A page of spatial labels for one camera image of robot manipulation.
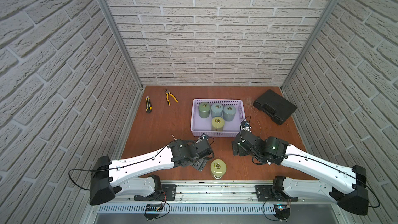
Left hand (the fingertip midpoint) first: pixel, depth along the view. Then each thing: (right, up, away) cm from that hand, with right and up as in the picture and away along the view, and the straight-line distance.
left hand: (200, 156), depth 74 cm
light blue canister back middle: (+10, +21, +22) cm, 32 cm away
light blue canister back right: (+18, +20, +23) cm, 35 cm away
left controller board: (-23, -25, -2) cm, 34 cm away
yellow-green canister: (+10, +13, +16) cm, 23 cm away
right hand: (+21, +6, +1) cm, 22 cm away
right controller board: (+38, -24, -4) cm, 46 cm away
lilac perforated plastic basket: (-1, +11, +25) cm, 27 cm away
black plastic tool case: (+51, +23, +28) cm, 63 cm away
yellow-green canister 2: (+9, -6, 0) cm, 11 cm away
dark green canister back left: (+2, +22, +24) cm, 32 cm away
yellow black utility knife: (-37, +22, +32) cm, 54 cm away
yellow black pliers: (-26, +33, +40) cm, 58 cm away
